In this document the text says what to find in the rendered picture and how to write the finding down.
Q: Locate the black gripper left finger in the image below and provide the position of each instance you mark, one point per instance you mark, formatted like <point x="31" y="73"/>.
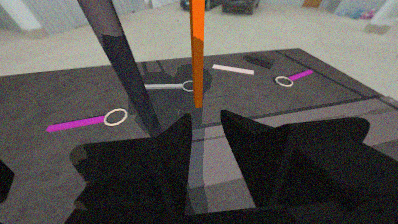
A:
<point x="167" y="157"/>

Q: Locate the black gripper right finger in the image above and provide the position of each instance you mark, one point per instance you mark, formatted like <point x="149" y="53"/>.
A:
<point x="263" y="153"/>

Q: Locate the orange handle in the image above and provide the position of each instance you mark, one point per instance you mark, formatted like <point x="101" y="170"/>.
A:
<point x="197" y="9"/>

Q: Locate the grey ring with magenta handle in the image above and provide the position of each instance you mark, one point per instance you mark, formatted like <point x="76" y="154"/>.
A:
<point x="85" y="122"/>
<point x="293" y="77"/>

